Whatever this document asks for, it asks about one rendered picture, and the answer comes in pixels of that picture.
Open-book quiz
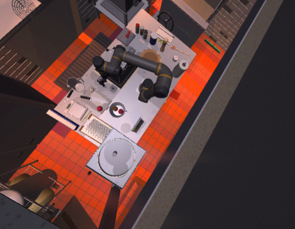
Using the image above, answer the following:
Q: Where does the wooden spiked rack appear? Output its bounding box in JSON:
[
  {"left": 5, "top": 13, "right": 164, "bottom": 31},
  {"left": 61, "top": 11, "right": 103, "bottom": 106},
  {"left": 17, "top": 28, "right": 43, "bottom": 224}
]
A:
[{"left": 78, "top": 113, "right": 114, "bottom": 145}]

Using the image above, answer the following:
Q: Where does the grey cutting board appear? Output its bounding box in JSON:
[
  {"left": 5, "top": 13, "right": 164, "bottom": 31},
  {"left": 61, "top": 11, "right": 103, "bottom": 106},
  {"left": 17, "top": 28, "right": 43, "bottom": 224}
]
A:
[{"left": 89, "top": 91, "right": 112, "bottom": 112}]

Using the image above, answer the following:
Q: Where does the black square hob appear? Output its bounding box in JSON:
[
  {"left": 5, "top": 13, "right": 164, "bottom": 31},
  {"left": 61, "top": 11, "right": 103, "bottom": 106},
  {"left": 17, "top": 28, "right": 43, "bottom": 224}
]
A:
[{"left": 106, "top": 63, "right": 138, "bottom": 88}]

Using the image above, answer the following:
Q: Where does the grey round pot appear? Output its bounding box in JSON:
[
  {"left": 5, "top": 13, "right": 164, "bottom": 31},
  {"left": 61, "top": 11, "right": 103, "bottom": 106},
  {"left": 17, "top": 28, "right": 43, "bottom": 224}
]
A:
[{"left": 66, "top": 77, "right": 80, "bottom": 89}]

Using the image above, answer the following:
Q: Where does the dark slatted floor mat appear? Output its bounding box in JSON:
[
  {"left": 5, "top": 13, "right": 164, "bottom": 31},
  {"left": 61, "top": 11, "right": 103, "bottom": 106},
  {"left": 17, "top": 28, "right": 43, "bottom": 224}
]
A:
[{"left": 53, "top": 33, "right": 114, "bottom": 93}]

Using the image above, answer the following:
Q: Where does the grey white fruit bowl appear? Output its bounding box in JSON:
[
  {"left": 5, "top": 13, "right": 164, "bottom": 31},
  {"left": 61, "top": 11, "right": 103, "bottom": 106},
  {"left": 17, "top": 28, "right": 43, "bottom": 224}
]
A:
[{"left": 109, "top": 102, "right": 127, "bottom": 118}]

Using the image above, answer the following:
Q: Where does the white flat tray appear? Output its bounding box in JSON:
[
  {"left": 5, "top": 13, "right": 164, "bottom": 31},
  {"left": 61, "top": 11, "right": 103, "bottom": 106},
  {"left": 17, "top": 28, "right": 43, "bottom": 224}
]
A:
[{"left": 65, "top": 100, "right": 89, "bottom": 120}]

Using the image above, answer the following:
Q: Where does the yellow pencil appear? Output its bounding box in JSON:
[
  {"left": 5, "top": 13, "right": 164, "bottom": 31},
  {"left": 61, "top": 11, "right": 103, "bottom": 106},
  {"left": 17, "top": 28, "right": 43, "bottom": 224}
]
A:
[{"left": 80, "top": 111, "right": 92, "bottom": 123}]

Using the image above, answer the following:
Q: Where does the grey square board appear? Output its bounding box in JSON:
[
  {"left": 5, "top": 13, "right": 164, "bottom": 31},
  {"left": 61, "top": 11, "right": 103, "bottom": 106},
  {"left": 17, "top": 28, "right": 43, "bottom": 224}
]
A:
[{"left": 116, "top": 28, "right": 136, "bottom": 46}]

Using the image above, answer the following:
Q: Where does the brown round bowl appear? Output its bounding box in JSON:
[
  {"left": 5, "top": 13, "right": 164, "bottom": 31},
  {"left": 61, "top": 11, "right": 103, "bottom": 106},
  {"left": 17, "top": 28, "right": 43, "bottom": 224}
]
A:
[{"left": 139, "top": 48, "right": 161, "bottom": 64}]

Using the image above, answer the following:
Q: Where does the white blue book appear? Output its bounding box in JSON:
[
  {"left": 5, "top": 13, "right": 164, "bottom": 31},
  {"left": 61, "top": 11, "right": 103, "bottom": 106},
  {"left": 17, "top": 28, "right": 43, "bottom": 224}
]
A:
[{"left": 45, "top": 108, "right": 79, "bottom": 131}]

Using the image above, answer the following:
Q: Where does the black small tray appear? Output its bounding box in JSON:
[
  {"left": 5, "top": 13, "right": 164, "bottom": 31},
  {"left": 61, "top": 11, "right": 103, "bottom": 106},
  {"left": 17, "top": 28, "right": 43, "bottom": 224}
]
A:
[{"left": 130, "top": 117, "right": 146, "bottom": 134}]

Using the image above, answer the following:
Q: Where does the steel trolley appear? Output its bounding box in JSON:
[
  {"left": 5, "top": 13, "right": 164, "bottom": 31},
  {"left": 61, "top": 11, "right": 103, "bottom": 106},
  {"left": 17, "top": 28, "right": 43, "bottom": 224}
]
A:
[{"left": 93, "top": 0, "right": 139, "bottom": 28}]

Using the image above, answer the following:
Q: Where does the wooden pepper mill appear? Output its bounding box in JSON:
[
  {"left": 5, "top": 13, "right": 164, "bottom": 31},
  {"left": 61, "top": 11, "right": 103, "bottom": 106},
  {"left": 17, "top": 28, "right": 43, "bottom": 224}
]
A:
[{"left": 159, "top": 37, "right": 169, "bottom": 53}]

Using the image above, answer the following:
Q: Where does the grey square round-basin unit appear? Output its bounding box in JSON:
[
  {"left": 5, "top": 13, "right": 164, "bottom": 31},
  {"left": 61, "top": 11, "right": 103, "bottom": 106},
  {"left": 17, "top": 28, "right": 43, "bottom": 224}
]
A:
[{"left": 85, "top": 128, "right": 148, "bottom": 190}]

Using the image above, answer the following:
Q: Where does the white blue-striped cloth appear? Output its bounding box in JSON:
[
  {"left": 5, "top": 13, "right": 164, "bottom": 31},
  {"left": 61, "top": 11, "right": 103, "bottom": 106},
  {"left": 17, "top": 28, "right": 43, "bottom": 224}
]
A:
[{"left": 155, "top": 25, "right": 176, "bottom": 45}]

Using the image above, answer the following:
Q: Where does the wooden spoon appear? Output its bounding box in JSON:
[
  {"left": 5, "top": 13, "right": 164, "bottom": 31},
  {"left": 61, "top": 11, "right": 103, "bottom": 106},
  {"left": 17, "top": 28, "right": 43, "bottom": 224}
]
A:
[{"left": 170, "top": 45, "right": 191, "bottom": 57}]

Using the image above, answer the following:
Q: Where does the black round wheel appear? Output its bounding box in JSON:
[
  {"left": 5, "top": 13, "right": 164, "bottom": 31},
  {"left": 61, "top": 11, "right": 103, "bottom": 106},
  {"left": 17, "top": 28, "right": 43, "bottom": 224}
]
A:
[{"left": 157, "top": 10, "right": 175, "bottom": 32}]

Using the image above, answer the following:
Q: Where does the green bar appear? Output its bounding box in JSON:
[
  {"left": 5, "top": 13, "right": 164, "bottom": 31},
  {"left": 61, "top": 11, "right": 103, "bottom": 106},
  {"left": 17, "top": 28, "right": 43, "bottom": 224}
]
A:
[{"left": 203, "top": 38, "right": 221, "bottom": 53}]

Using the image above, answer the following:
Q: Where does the round wire grille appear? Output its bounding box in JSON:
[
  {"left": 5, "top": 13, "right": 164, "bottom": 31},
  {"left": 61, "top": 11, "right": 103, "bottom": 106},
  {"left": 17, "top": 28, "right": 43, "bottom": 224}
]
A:
[{"left": 10, "top": 0, "right": 35, "bottom": 18}]

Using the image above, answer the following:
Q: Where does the wire shelf rack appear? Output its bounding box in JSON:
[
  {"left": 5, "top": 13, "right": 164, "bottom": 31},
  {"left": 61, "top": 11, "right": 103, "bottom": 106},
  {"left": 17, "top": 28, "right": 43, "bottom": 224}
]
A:
[{"left": 0, "top": 159, "right": 73, "bottom": 223}]

